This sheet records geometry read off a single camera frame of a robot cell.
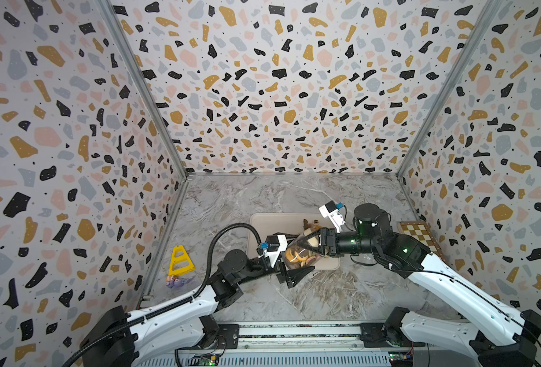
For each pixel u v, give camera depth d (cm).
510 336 38
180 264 90
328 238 56
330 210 61
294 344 73
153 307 47
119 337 40
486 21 73
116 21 72
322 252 54
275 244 54
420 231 97
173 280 83
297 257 59
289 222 104
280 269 58
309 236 58
